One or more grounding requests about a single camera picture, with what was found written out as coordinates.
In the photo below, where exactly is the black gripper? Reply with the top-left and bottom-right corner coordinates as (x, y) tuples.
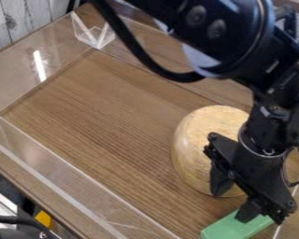
(203, 132), (298, 225)

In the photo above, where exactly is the green block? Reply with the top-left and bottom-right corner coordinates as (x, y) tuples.
(201, 210), (273, 239)

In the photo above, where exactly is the brown wooden bowl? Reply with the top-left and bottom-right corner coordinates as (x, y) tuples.
(170, 105), (249, 195)

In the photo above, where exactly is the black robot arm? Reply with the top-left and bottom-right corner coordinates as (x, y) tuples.
(130, 0), (299, 223)

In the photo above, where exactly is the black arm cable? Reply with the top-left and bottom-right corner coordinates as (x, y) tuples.
(88, 0), (207, 84)

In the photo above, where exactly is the clear acrylic corner bracket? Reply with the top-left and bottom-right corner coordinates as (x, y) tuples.
(71, 12), (116, 49)

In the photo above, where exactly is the clear acrylic tray wall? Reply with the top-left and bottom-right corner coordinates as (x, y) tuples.
(0, 18), (253, 239)

